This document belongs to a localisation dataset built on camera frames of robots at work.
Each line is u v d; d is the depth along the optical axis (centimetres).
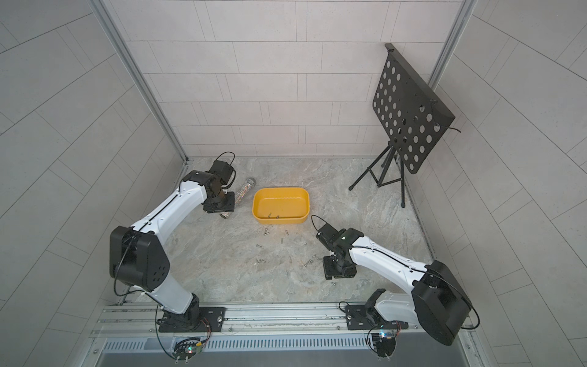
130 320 72
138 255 44
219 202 71
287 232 91
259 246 87
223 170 67
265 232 91
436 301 40
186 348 68
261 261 83
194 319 63
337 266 68
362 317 71
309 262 83
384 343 68
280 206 97
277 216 94
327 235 65
